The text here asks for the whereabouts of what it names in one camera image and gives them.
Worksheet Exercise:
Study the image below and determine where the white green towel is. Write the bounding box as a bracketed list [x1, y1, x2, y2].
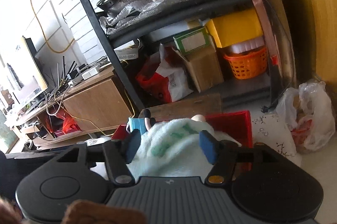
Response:
[127, 118, 238, 180]

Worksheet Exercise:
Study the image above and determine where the red cardboard box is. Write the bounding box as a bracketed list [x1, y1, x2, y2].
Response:
[112, 111, 253, 148]

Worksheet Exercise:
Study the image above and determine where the blue face mask in box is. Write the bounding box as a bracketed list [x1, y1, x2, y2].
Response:
[126, 117, 156, 135]

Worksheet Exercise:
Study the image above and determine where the pink pig plush toy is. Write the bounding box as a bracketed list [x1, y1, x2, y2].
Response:
[191, 114, 206, 122]

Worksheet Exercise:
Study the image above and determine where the wooden TV cabinet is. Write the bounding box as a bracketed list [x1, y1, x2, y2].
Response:
[10, 65, 139, 147]

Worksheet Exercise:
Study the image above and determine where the floral tablecloth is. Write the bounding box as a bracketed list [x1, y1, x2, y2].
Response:
[251, 114, 302, 167]

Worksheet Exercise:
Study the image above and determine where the red white plastic bag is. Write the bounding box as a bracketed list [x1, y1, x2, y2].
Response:
[135, 44, 193, 104]

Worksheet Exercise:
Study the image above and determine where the brown cardboard box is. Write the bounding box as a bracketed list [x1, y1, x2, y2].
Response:
[174, 45, 224, 93]

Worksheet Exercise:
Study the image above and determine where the orange plastic basket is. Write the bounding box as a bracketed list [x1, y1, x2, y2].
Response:
[223, 46, 268, 80]

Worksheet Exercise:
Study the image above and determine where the clear plastic bag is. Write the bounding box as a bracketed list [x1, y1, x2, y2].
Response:
[275, 80, 336, 153]

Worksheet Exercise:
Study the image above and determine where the green white box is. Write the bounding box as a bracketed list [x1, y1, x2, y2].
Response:
[173, 27, 210, 56]

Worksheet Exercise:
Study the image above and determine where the television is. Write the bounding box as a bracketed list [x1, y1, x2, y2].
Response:
[1, 37, 48, 107]

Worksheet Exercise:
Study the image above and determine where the yellow box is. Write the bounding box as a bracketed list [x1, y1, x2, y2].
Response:
[205, 8, 263, 48]

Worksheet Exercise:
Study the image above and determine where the black metal shelf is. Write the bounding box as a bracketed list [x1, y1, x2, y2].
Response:
[80, 0, 296, 110]

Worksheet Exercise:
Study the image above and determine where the wooden cabinet right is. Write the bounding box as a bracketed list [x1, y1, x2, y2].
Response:
[282, 0, 336, 92]

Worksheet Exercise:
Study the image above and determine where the yellow cable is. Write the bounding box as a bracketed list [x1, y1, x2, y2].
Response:
[20, 0, 76, 54]

